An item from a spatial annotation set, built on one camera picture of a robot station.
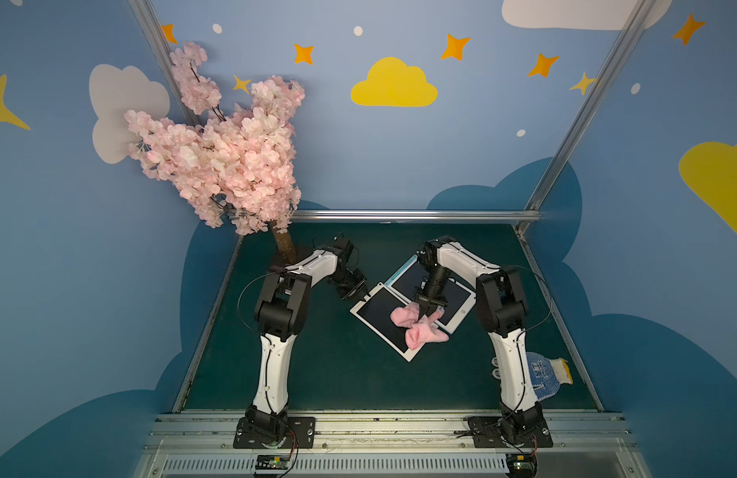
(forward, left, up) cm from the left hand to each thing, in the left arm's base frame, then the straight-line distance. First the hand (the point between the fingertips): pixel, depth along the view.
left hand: (371, 292), depth 99 cm
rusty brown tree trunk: (+13, +30, +8) cm, 34 cm away
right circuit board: (-46, -39, -4) cm, 61 cm away
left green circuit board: (-48, +23, -3) cm, 53 cm away
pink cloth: (-17, -14, +8) cm, 24 cm away
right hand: (-11, -16, +3) cm, 19 cm away
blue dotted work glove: (-25, -51, -1) cm, 57 cm away
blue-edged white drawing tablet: (+6, -13, -3) cm, 15 cm away
